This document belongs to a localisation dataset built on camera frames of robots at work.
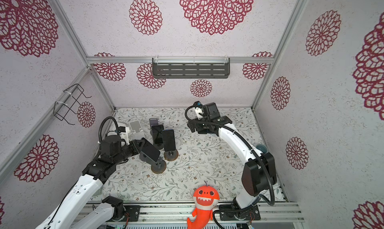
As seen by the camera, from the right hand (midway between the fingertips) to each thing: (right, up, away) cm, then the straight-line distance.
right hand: (194, 120), depth 84 cm
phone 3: (-25, -9, +19) cm, 33 cm away
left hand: (-26, -12, -8) cm, 29 cm away
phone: (-25, -17, -1) cm, 30 cm away
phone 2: (-15, -11, +2) cm, 19 cm away
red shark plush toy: (+5, -37, -14) cm, 40 cm away
